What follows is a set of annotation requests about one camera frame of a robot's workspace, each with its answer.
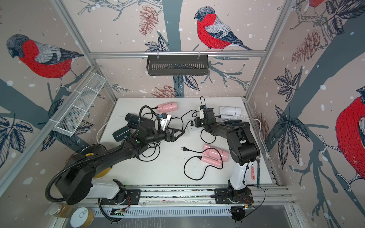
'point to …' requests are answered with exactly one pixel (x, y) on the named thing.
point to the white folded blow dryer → (227, 112)
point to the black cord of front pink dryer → (185, 149)
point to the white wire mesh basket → (69, 121)
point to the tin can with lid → (81, 218)
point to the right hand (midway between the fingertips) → (196, 117)
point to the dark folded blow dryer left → (133, 120)
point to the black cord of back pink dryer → (153, 111)
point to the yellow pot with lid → (91, 150)
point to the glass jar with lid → (60, 210)
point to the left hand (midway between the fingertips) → (182, 130)
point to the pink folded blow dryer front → (213, 156)
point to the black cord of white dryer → (181, 120)
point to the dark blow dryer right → (237, 123)
